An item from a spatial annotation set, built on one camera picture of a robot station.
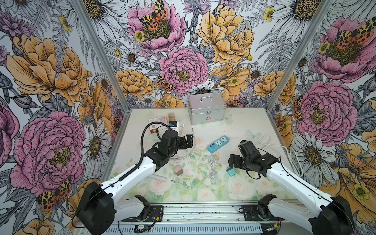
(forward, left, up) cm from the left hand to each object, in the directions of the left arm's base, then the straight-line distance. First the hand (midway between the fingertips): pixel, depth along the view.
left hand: (184, 139), depth 82 cm
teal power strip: (+4, -17, -16) cm, 24 cm away
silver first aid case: (+30, -15, -6) cm, 35 cm away
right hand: (-11, -28, -9) cm, 32 cm away
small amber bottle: (+30, +11, -14) cm, 35 cm away
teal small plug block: (-12, -27, -17) cm, 34 cm away
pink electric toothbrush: (+24, +1, -18) cm, 30 cm away
